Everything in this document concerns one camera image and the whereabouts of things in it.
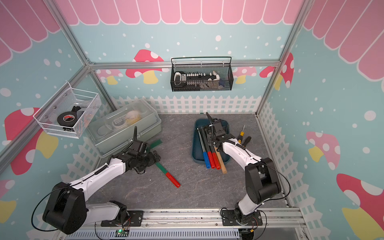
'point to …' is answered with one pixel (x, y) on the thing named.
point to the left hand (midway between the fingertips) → (155, 163)
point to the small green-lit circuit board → (122, 233)
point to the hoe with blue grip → (205, 153)
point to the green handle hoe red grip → (168, 175)
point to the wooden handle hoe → (224, 170)
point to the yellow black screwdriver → (241, 134)
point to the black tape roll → (67, 118)
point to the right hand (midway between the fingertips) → (215, 136)
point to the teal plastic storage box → (197, 147)
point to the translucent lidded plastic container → (113, 131)
